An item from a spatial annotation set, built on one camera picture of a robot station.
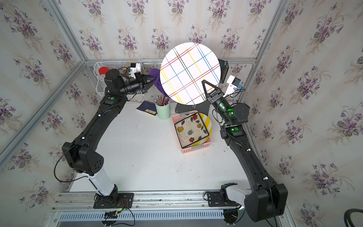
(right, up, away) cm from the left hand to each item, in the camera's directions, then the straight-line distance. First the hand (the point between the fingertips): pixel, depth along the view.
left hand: (161, 78), depth 64 cm
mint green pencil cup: (-4, -15, +40) cm, 43 cm away
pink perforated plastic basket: (+7, -19, +40) cm, 45 cm away
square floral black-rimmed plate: (+16, -27, +33) cm, 46 cm away
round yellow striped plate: (+27, -23, +30) cm, 46 cm away
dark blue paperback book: (-19, -11, +51) cm, 56 cm away
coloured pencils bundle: (-6, -6, +40) cm, 41 cm away
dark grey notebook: (+27, -11, +47) cm, 55 cm away
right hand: (+18, -4, -8) cm, 20 cm away
